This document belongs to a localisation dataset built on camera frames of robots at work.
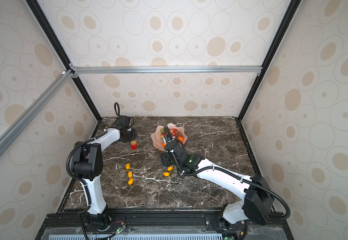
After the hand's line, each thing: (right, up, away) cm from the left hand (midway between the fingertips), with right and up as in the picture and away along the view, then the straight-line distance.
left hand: (139, 132), depth 100 cm
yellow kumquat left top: (-5, -21, -8) cm, 23 cm away
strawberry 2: (+14, +1, +7) cm, 16 cm away
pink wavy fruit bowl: (+12, -6, +3) cm, 14 cm away
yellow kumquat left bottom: (-2, -29, -13) cm, 32 cm away
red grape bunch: (+26, -1, +5) cm, 26 cm away
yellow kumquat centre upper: (+21, -22, -8) cm, 32 cm away
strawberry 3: (+22, +1, +5) cm, 23 cm away
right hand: (+20, -11, -21) cm, 31 cm away
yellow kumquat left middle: (-3, -25, -11) cm, 27 cm away
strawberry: (+15, -2, +4) cm, 16 cm away
